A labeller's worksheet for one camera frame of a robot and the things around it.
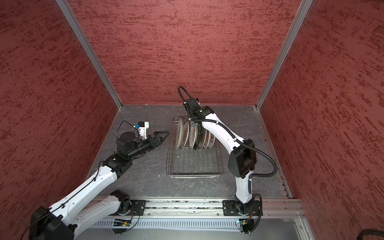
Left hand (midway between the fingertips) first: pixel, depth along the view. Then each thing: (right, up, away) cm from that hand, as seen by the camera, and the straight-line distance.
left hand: (166, 138), depth 74 cm
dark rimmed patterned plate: (+18, -1, +12) cm, 22 cm away
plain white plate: (+6, +2, +7) cm, 10 cm away
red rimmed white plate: (+13, 0, +21) cm, 24 cm away
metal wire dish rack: (+10, -17, +14) cm, 24 cm away
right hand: (+17, +9, +13) cm, 23 cm away
